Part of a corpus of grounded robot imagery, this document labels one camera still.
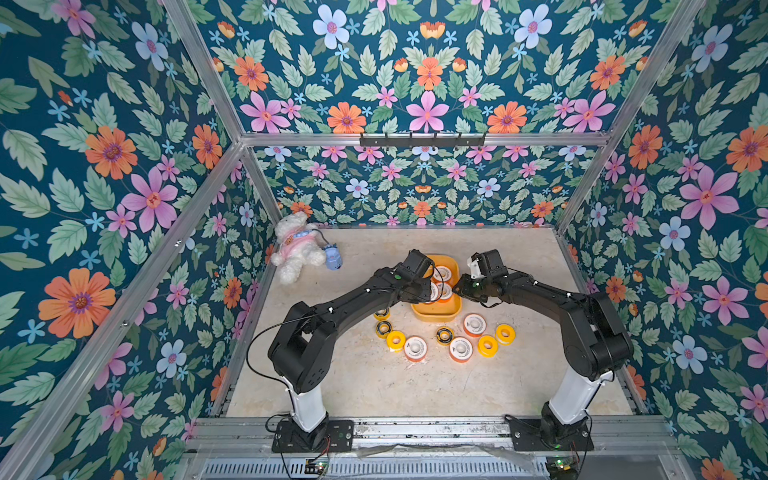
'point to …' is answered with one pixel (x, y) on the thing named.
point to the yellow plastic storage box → (450, 311)
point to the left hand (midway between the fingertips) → (429, 289)
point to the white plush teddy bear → (299, 244)
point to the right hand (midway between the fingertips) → (455, 287)
